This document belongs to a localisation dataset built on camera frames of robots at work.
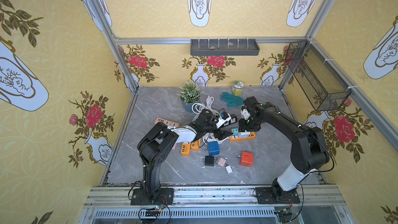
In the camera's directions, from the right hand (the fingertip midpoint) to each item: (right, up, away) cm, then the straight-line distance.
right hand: (239, 130), depth 90 cm
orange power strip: (-31, -10, -2) cm, 33 cm away
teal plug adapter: (-3, -1, -1) cm, 3 cm away
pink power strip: (-43, +3, +8) cm, 44 cm away
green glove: (+3, +17, +23) cm, 29 cm away
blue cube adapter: (-16, -9, -5) cm, 19 cm away
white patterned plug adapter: (+2, -2, -2) cm, 4 cm away
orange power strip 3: (+8, -4, +2) cm, 10 cm away
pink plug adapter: (-12, -16, -6) cm, 20 cm away
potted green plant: (-29, +22, +6) cm, 37 cm away
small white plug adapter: (-8, -19, -9) cm, 22 cm away
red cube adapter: (+1, -13, -10) cm, 16 cm away
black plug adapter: (-18, -15, -6) cm, 24 cm away
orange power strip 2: (-25, -8, -2) cm, 27 cm away
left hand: (-7, +2, -1) cm, 8 cm away
